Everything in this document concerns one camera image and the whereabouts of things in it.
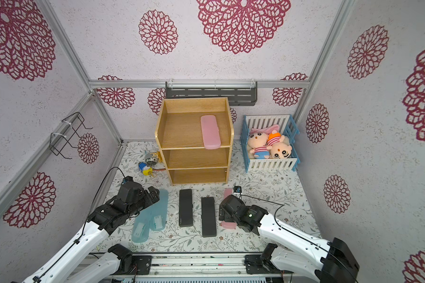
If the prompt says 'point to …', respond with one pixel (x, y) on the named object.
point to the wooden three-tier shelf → (178, 132)
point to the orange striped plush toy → (279, 145)
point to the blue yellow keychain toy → (146, 170)
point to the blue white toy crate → (288, 128)
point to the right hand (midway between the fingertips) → (232, 212)
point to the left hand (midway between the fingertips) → (152, 196)
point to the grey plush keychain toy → (150, 159)
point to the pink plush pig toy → (257, 141)
